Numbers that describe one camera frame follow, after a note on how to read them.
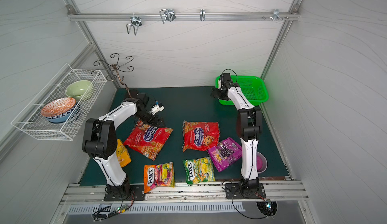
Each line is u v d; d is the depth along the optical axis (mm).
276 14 765
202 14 785
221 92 783
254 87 1170
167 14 764
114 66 883
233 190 732
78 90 731
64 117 573
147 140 883
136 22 785
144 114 788
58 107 628
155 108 865
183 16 791
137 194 733
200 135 880
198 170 780
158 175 765
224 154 814
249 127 584
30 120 564
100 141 506
